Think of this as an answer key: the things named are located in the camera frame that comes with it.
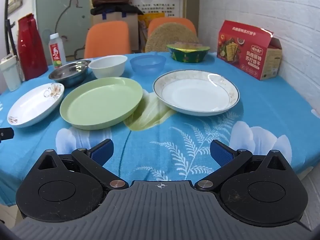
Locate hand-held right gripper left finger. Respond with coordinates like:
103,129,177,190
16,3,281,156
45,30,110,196
32,139,128,189

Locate white text wall poster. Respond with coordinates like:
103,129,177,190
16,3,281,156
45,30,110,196
130,0,187,18

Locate red thermos jug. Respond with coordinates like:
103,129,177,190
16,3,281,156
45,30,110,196
17,14,48,82

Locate white round gold-rimmed plate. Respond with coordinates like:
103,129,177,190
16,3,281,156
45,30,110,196
153,70,240,117

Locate plastic drink bottle red label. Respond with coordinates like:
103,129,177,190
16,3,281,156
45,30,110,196
49,33,67,69

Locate green plate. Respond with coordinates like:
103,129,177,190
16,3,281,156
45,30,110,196
59,77,144,130

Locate blue translucent plastic bowl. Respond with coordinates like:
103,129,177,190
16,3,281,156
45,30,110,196
129,54,167,77

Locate orange chair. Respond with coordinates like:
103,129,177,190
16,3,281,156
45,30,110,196
84,21,131,58
147,17,198,38

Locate white oval floral plate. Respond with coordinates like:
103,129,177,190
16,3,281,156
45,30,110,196
7,82,65,128

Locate blue floral tablecloth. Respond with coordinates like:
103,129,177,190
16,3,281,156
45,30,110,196
0,51,320,207

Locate white bowl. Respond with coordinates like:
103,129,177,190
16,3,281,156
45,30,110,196
88,55,128,79

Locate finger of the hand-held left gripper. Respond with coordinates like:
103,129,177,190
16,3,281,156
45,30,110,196
0,127,14,141

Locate wall electrical box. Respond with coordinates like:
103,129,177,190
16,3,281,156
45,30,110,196
7,0,23,14

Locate yellow packet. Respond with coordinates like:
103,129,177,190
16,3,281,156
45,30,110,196
138,14,160,53

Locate green instant noodle bowl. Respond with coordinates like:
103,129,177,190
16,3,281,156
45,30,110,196
166,43,210,63

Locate round woven straw cushion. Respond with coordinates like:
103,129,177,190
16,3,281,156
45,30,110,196
145,23,200,53

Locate cardboard box blue handles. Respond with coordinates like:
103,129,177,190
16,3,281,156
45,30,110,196
90,11,139,52

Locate black cloth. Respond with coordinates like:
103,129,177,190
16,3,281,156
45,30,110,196
90,4,143,16

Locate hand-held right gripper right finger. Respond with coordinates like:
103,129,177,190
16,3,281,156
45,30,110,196
195,140,292,190

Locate white plastic container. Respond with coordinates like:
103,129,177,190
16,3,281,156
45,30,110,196
0,54,22,92

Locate frosted glass door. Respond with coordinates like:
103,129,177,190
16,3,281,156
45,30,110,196
35,0,94,67

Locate stainless steel bowl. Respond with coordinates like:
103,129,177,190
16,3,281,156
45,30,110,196
48,60,92,88

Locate black pole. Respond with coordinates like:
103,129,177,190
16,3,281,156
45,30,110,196
0,0,17,55

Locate red cracker box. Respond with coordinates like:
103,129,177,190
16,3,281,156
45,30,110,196
217,20,283,81

